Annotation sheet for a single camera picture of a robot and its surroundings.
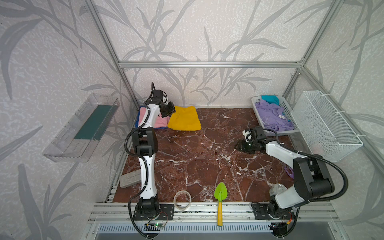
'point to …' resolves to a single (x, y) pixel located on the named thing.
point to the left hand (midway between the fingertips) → (177, 105)
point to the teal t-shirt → (270, 99)
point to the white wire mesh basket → (327, 133)
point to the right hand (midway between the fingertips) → (237, 143)
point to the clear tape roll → (175, 202)
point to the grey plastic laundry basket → (282, 101)
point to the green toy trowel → (220, 193)
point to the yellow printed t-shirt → (184, 118)
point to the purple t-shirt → (272, 117)
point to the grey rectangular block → (130, 178)
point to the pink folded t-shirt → (161, 122)
